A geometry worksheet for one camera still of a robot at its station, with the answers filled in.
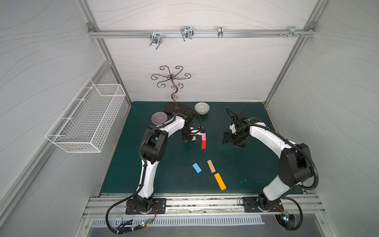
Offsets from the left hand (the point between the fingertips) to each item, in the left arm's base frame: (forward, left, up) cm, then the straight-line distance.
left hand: (189, 136), depth 99 cm
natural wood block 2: (-20, -14, -1) cm, 24 cm away
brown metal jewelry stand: (+24, +12, +28) cm, 39 cm away
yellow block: (-29, -18, -1) cm, 34 cm away
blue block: (-21, -5, -1) cm, 22 cm away
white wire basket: (-13, +49, +29) cm, 58 cm away
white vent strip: (-48, +23, -2) cm, 53 cm away
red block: (-6, -10, -1) cm, 11 cm away
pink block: (-1, -10, 0) cm, 10 cm away
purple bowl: (+14, +23, +2) cm, 27 cm away
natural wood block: (-3, -3, +2) cm, 4 cm away
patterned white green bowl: (+26, -9, +1) cm, 27 cm away
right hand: (-9, -24, +7) cm, 27 cm away
